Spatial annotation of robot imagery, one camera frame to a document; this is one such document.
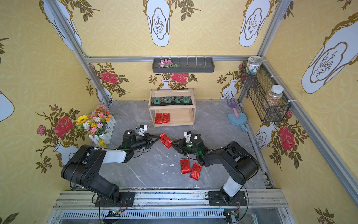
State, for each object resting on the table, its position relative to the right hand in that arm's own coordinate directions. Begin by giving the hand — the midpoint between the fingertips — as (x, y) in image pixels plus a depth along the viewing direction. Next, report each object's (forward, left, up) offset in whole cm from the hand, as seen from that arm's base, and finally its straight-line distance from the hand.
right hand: (173, 141), depth 86 cm
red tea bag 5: (-15, -14, -7) cm, 22 cm away
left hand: (+4, +11, 0) cm, 11 cm away
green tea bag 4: (+25, -7, +12) cm, 28 cm away
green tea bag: (+23, +12, +11) cm, 28 cm away
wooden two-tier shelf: (+19, +1, +10) cm, 22 cm away
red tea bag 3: (0, +5, +1) cm, 5 cm away
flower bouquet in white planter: (+5, +46, +7) cm, 47 cm away
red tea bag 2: (+22, +8, -5) cm, 24 cm away
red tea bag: (+22, +14, -7) cm, 27 cm away
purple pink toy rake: (+45, -47, -12) cm, 66 cm away
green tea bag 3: (+24, -2, +11) cm, 27 cm away
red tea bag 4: (-12, -8, -7) cm, 16 cm away
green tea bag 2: (+24, +5, +12) cm, 27 cm away
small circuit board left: (-37, +29, -12) cm, 49 cm away
